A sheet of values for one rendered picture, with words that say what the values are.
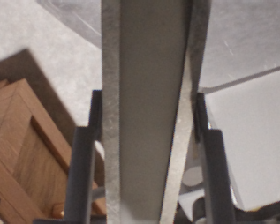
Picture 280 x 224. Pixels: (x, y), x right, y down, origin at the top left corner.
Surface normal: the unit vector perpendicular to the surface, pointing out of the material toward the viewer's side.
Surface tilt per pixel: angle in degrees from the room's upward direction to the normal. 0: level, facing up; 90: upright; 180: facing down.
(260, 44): 42
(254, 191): 23
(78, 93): 0
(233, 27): 37
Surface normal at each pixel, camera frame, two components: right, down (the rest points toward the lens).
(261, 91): -0.19, 0.27
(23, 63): -0.04, 0.60
